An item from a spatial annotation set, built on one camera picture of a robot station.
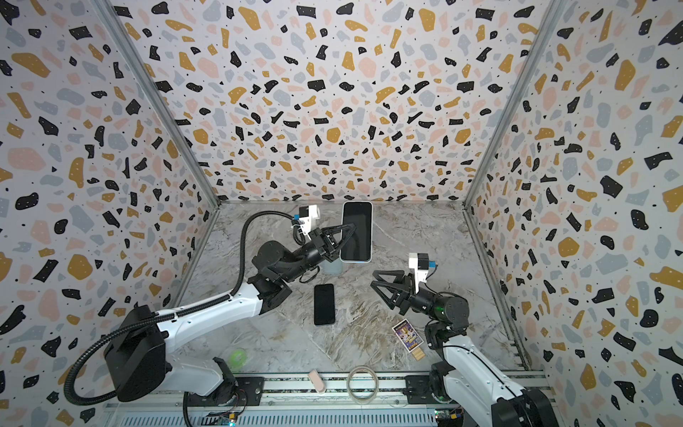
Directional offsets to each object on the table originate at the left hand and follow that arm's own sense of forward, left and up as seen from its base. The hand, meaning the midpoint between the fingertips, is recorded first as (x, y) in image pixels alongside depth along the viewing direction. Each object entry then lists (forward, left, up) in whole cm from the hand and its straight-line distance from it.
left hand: (355, 229), depth 60 cm
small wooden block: (-16, -18, -40) cm, 47 cm away
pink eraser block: (-23, +11, -39) cm, 47 cm away
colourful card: (-11, -16, -40) cm, 44 cm away
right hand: (-8, -5, -13) cm, 16 cm away
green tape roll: (-16, +36, -41) cm, 57 cm away
